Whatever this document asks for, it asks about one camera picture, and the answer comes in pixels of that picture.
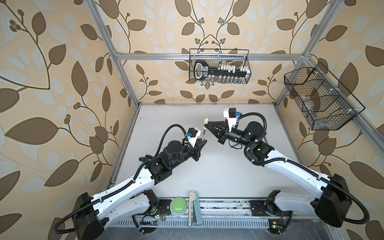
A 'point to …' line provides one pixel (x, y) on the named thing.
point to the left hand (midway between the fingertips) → (206, 139)
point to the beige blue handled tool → (194, 198)
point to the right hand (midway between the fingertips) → (206, 126)
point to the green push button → (178, 206)
